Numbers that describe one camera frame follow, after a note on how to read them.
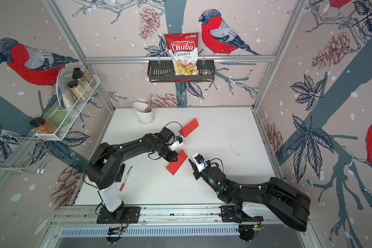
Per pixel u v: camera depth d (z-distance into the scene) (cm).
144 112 105
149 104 107
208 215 75
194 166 77
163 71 95
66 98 70
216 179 60
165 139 75
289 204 42
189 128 107
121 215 68
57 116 70
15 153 56
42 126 60
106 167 48
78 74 78
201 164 67
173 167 88
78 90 76
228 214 73
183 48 80
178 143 84
